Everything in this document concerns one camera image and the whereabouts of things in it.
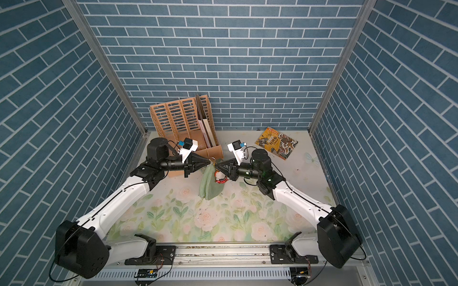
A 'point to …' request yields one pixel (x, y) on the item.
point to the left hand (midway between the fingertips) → (211, 163)
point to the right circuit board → (299, 271)
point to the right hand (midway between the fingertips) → (219, 167)
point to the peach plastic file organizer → (176, 120)
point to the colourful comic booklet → (276, 143)
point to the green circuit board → (147, 273)
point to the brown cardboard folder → (201, 115)
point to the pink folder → (204, 133)
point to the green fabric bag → (209, 189)
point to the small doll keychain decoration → (220, 177)
